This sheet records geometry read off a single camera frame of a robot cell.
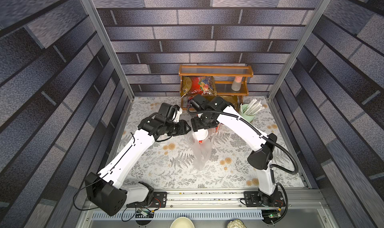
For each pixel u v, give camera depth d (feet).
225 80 3.72
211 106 1.72
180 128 2.13
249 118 3.10
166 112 1.84
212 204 2.39
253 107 3.06
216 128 2.37
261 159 1.78
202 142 2.67
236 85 3.40
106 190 1.25
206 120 2.07
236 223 2.20
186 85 3.27
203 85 3.22
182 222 2.19
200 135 2.60
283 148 1.44
